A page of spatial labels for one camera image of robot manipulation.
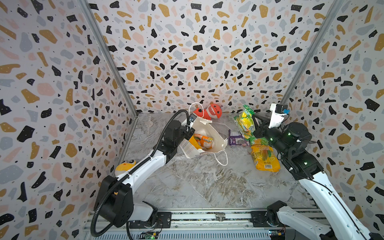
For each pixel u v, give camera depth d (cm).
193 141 87
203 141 92
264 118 58
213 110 113
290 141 44
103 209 41
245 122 66
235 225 73
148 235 70
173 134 59
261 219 74
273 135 55
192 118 67
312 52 86
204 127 84
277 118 52
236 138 103
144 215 61
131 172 46
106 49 84
